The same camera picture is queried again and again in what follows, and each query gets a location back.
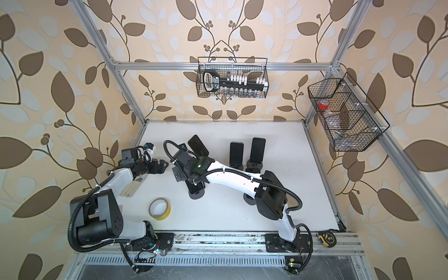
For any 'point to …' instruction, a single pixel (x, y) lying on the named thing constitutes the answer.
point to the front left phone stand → (196, 191)
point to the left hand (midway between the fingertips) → (154, 161)
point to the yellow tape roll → (167, 213)
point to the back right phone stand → (253, 167)
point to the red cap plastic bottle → (324, 105)
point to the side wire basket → (350, 118)
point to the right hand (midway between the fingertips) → (187, 167)
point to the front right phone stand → (249, 199)
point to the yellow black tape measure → (328, 238)
